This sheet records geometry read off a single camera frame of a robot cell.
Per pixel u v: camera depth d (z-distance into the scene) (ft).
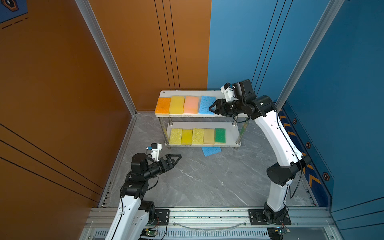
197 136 3.17
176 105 2.38
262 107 1.58
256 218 2.38
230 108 1.96
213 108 2.23
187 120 3.80
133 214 1.63
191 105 2.38
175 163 2.16
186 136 3.18
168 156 2.13
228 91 2.12
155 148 2.24
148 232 2.32
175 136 3.17
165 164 2.11
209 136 3.18
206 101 2.50
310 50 2.78
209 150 3.17
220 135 3.17
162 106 2.39
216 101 2.11
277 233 2.30
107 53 2.80
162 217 2.42
